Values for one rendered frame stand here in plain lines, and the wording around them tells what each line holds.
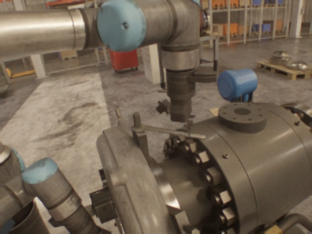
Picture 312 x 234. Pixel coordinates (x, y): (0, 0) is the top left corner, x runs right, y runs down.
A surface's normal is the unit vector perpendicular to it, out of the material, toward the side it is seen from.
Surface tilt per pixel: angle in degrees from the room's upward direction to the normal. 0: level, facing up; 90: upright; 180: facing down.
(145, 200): 35
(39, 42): 122
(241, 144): 24
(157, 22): 94
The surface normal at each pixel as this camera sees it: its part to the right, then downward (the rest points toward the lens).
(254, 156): 0.15, -0.50
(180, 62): -0.13, 0.51
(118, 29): -0.70, 0.40
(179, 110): -0.37, 0.18
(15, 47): 0.57, 0.72
